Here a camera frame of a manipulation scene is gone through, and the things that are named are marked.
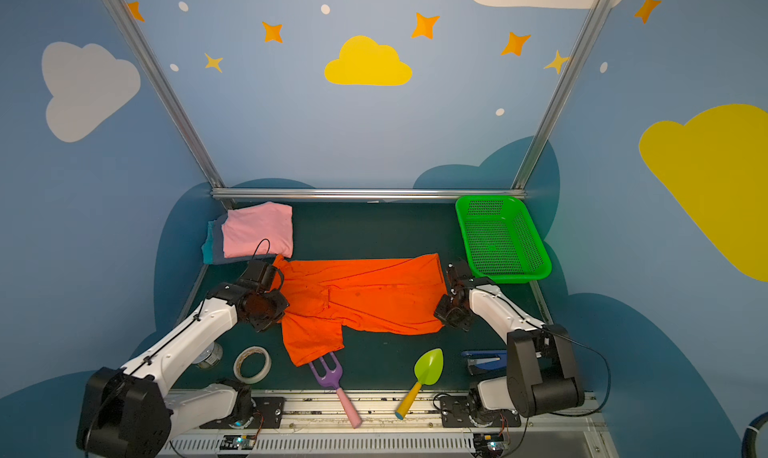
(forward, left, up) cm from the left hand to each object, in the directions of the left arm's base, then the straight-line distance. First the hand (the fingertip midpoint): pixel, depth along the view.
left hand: (291, 310), depth 85 cm
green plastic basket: (+33, -71, -7) cm, 78 cm away
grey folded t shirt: (+19, +29, -1) cm, 34 cm away
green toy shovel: (-14, -39, -8) cm, 42 cm away
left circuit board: (-30, +8, -7) cm, 32 cm away
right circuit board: (-30, -53, -8) cm, 61 cm away
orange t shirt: (+9, -23, -9) cm, 26 cm away
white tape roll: (-13, +14, -6) cm, 19 cm away
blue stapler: (-12, -55, -5) cm, 57 cm away
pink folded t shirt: (+29, +16, +2) cm, 33 cm away
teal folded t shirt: (+25, +36, -3) cm, 44 cm away
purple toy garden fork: (-16, -13, -8) cm, 22 cm away
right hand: (+1, -45, -5) cm, 45 cm away
